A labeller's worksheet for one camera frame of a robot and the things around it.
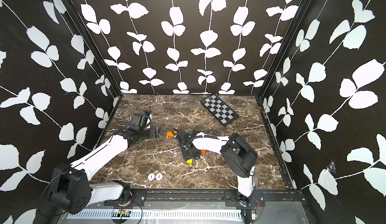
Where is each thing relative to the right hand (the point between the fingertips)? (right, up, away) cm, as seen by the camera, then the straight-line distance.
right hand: (187, 155), depth 88 cm
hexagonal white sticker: (-15, -10, -7) cm, 19 cm away
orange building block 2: (+9, +11, -29) cm, 32 cm away
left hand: (-19, +16, -1) cm, 25 cm away
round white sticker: (-19, -10, -7) cm, 23 cm away
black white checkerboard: (+23, +27, +20) cm, 41 cm away
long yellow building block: (+2, -3, -3) cm, 4 cm away
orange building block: (-12, +11, +10) cm, 19 cm away
